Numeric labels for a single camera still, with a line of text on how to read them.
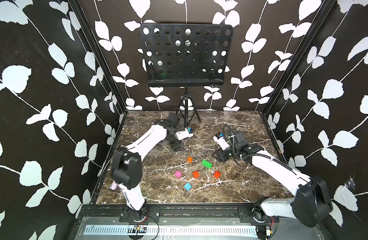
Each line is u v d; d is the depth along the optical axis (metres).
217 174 0.88
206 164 0.90
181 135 0.79
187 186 0.82
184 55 0.66
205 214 0.75
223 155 0.73
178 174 0.86
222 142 0.74
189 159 0.93
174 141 0.77
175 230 0.70
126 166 0.47
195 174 0.86
